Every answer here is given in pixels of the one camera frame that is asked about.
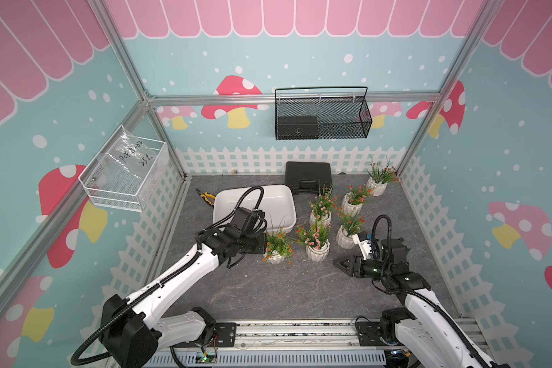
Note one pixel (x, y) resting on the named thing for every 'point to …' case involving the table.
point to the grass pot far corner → (379, 175)
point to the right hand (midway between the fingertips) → (337, 262)
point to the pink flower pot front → (316, 237)
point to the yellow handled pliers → (209, 198)
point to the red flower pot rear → (353, 201)
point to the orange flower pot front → (278, 248)
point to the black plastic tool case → (307, 177)
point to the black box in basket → (297, 127)
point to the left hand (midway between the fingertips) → (265, 246)
